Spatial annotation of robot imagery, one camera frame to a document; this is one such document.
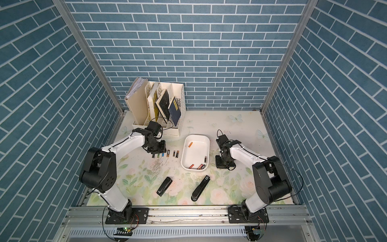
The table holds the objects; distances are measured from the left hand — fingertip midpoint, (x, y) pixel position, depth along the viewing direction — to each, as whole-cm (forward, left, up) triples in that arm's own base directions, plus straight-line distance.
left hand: (167, 151), depth 91 cm
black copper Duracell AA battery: (-1, +10, -5) cm, 11 cm away
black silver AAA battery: (+1, -3, -6) cm, 6 cm away
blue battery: (0, +4, -6) cm, 7 cm away
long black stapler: (-23, -20, -2) cm, 30 cm away
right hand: (-8, -33, -4) cm, 34 cm away
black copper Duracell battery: (+1, -6, -5) cm, 8 cm away
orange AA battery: (+8, -14, -5) cm, 16 cm away
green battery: (0, +7, -6) cm, 9 cm away
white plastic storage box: (+2, -17, -7) cm, 19 cm away
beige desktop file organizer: (+30, +5, +12) cm, 33 cm away
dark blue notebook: (+30, -1, +4) cm, 30 cm away
